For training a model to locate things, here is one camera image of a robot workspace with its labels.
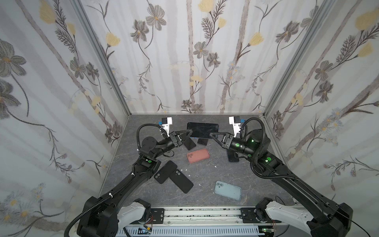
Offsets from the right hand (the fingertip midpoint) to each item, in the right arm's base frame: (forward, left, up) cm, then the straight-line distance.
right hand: (210, 134), depth 60 cm
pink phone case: (+9, +2, -39) cm, 40 cm away
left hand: (+3, +8, -3) cm, 9 cm away
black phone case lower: (-8, +12, -40) cm, 42 cm away
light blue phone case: (-13, -16, -37) cm, 43 cm away
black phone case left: (-3, +23, -39) cm, 45 cm away
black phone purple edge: (+17, +8, -39) cm, 43 cm away
